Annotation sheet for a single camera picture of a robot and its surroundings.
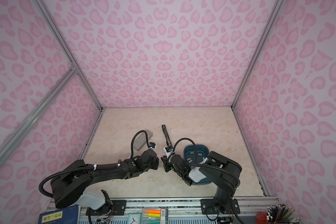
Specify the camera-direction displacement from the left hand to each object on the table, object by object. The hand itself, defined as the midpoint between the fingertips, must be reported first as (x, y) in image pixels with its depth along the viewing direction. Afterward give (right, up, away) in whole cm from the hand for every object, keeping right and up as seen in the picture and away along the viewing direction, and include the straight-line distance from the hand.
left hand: (159, 157), depth 87 cm
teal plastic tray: (+27, +2, +4) cm, 28 cm away
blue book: (-44, -25, -16) cm, 53 cm away
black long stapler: (+5, +8, +10) cm, 14 cm away
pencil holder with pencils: (+56, -18, -25) cm, 64 cm away
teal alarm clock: (-11, -25, -18) cm, 33 cm away
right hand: (+2, 0, +1) cm, 2 cm away
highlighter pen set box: (-1, -25, -16) cm, 30 cm away
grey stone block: (-15, +9, +14) cm, 22 cm away
